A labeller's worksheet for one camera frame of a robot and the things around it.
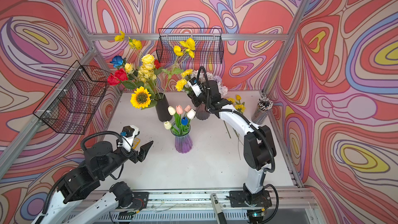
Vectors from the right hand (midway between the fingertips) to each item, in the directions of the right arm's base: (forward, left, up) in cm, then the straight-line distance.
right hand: (191, 96), depth 86 cm
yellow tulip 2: (-6, -21, -24) cm, 33 cm away
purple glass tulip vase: (-19, +6, -18) cm, 27 cm away
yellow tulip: (+18, -34, -22) cm, 44 cm away
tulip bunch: (-15, +5, +4) cm, 17 cm away
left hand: (-28, +18, +5) cm, 34 cm away
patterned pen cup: (-4, -42, -7) cm, 43 cm away
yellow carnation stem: (0, +5, +9) cm, 11 cm away
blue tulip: (-22, +2, +7) cm, 23 cm away
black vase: (-1, +18, -7) cm, 19 cm away
